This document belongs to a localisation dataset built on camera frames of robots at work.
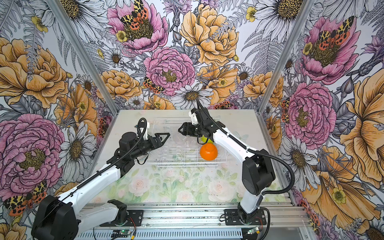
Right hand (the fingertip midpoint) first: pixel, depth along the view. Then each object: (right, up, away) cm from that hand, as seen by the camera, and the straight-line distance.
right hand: (184, 134), depth 83 cm
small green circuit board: (-29, -45, -12) cm, 55 cm away
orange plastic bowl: (+14, -11, +8) cm, 20 cm away
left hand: (-9, -3, -5) cm, 10 cm away
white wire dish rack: (-3, -10, +8) cm, 13 cm away
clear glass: (-2, -2, -1) cm, 3 cm away
